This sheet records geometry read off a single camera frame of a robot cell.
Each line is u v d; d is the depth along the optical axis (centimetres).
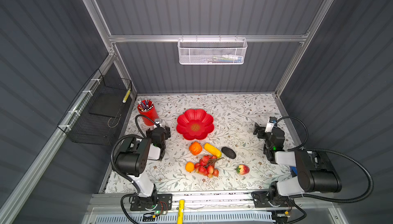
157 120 84
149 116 96
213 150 87
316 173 44
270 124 79
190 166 81
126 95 82
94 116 74
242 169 80
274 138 70
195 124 103
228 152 86
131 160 48
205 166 78
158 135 74
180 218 69
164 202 72
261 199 74
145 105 96
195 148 86
